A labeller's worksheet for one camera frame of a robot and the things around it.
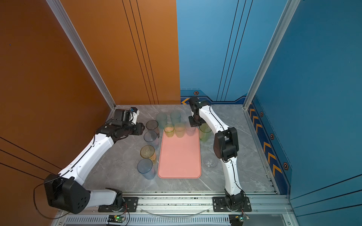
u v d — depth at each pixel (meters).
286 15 0.72
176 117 0.99
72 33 0.79
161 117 1.02
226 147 0.56
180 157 0.90
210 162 0.87
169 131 1.01
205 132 0.96
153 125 0.95
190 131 0.99
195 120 0.81
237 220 0.70
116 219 0.71
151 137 0.92
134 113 0.65
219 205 0.72
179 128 0.99
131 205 0.73
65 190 0.39
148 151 0.85
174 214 0.72
